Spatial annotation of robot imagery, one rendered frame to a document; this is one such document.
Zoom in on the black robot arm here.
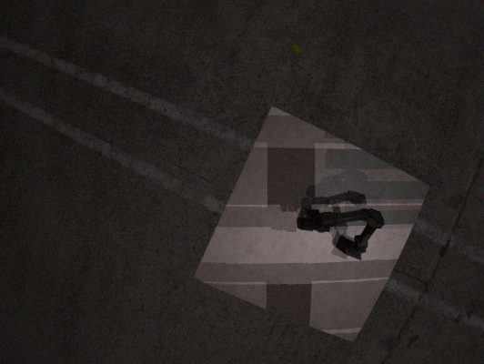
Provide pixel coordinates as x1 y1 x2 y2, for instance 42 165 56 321
300 208 385 256

